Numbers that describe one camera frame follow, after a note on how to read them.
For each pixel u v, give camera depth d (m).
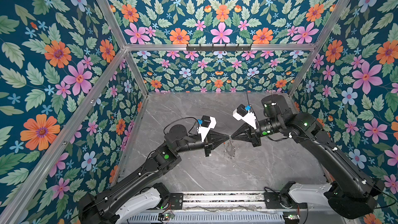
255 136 0.49
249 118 0.51
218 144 0.57
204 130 0.52
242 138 0.56
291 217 0.70
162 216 0.71
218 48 0.93
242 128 0.56
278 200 0.73
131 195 0.43
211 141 0.52
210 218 0.70
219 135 0.57
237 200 0.75
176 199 0.74
